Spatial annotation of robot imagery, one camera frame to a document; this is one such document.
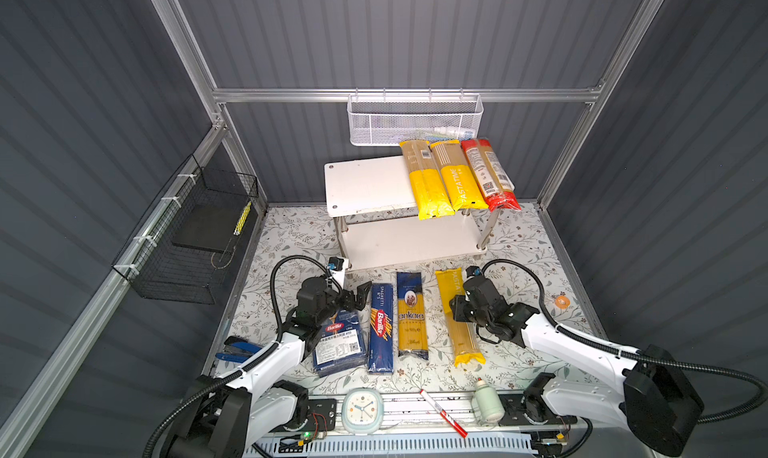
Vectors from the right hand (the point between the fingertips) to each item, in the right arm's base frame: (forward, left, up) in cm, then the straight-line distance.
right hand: (455, 304), depth 86 cm
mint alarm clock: (-26, +26, -3) cm, 37 cm away
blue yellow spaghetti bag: (-2, +13, -4) cm, 14 cm away
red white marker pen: (-27, +5, -6) cm, 28 cm away
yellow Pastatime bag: (-11, -2, -4) cm, 12 cm away
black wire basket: (+3, +71, +22) cm, 75 cm away
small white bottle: (-25, -5, 0) cm, 25 cm away
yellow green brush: (+15, +58, +22) cm, 64 cm away
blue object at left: (-12, +62, -3) cm, 63 cm away
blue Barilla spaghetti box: (-6, +22, -3) cm, 23 cm away
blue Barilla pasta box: (-12, +32, +2) cm, 34 cm away
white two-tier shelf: (+12, +22, +27) cm, 37 cm away
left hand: (+5, +29, +7) cm, 30 cm away
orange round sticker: (+4, -35, -8) cm, 37 cm away
